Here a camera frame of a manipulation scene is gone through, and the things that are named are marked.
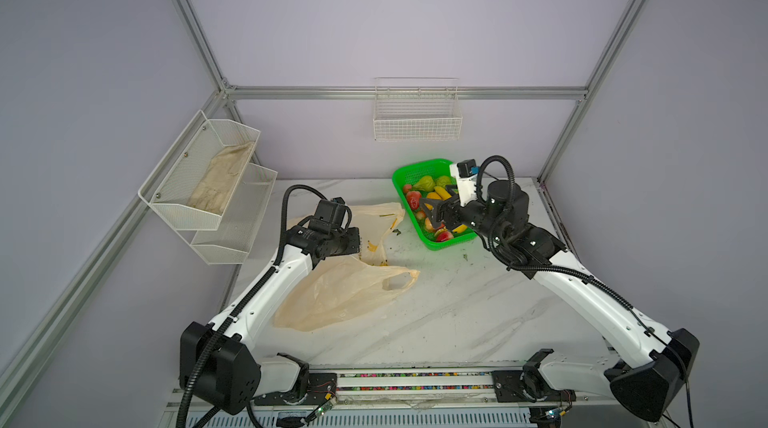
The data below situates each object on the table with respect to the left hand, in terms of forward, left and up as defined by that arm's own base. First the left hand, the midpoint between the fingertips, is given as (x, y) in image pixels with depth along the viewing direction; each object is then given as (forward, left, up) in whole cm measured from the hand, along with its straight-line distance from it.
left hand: (352, 243), depth 81 cm
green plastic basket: (+37, -16, -10) cm, 42 cm away
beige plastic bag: (-10, +2, -5) cm, 12 cm away
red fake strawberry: (+30, -19, -14) cm, 38 cm away
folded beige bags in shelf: (+14, +36, +12) cm, 40 cm away
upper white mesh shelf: (+8, +41, +14) cm, 44 cm away
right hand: (+3, -20, +18) cm, 27 cm away
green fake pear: (+33, -23, -11) cm, 42 cm away
